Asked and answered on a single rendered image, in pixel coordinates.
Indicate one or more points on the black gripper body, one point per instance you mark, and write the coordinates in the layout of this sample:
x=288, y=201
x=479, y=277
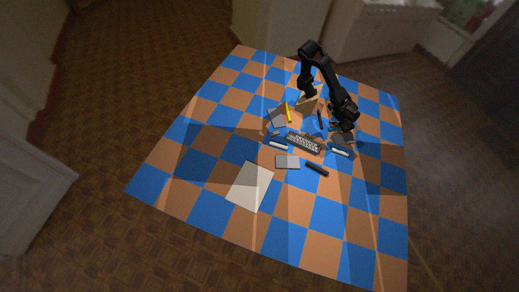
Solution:
x=346, y=124

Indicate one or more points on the white flat rectangular board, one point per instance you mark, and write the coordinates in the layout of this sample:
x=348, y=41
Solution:
x=250, y=186

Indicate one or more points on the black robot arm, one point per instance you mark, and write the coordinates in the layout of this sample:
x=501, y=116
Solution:
x=337, y=93

